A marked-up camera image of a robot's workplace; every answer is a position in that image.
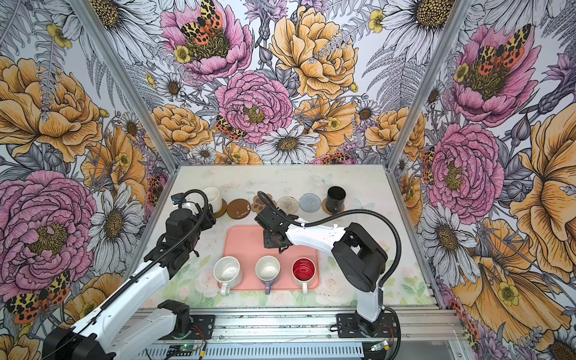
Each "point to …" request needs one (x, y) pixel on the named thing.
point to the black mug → (335, 199)
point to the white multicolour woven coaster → (289, 205)
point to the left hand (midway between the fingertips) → (203, 214)
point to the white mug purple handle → (268, 268)
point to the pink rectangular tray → (247, 243)
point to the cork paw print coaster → (258, 206)
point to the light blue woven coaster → (310, 202)
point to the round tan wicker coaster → (325, 208)
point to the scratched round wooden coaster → (238, 208)
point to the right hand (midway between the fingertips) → (275, 246)
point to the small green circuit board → (181, 350)
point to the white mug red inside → (303, 270)
